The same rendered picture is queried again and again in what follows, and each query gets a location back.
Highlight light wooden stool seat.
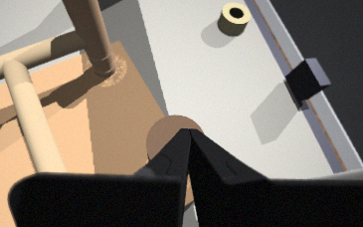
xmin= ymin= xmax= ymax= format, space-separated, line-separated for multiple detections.
xmin=0 ymin=41 xmax=165 ymax=227

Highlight tan wooden stool legs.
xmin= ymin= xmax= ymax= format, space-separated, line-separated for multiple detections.
xmin=0 ymin=0 xmax=204 ymax=173

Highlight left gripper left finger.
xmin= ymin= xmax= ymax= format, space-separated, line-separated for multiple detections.
xmin=7 ymin=128 xmax=191 ymax=227

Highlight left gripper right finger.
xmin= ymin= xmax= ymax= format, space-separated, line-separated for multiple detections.
xmin=189 ymin=128 xmax=363 ymax=227

